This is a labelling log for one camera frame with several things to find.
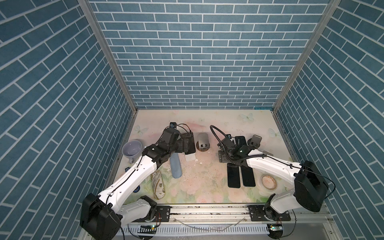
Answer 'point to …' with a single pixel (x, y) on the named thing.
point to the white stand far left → (189, 157)
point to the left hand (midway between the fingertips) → (181, 141)
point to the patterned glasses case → (159, 190)
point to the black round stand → (251, 145)
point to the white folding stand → (267, 153)
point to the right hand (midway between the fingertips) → (224, 153)
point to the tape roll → (269, 181)
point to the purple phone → (191, 146)
